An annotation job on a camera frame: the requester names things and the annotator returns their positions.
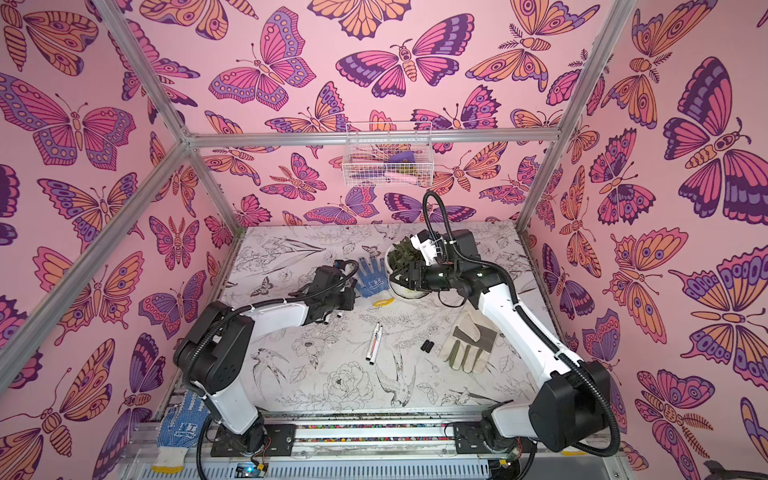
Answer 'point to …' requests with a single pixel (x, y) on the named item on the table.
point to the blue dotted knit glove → (373, 281)
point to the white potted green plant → (397, 256)
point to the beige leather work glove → (470, 341)
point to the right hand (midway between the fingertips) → (397, 274)
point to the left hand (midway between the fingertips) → (357, 290)
